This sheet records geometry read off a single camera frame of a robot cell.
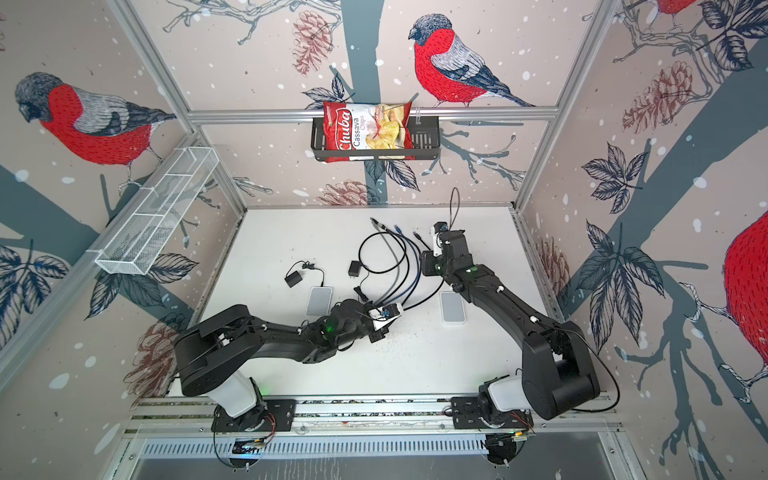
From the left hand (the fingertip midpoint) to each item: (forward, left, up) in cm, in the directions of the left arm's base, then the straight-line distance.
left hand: (396, 312), depth 82 cm
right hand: (+14, -7, +4) cm, 17 cm away
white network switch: (+10, +25, -13) cm, 30 cm away
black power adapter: (+19, +14, -9) cm, 26 cm away
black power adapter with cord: (+16, +34, -8) cm, 38 cm away
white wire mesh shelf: (+9, +64, +20) cm, 68 cm away
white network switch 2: (+4, -17, -7) cm, 19 cm away
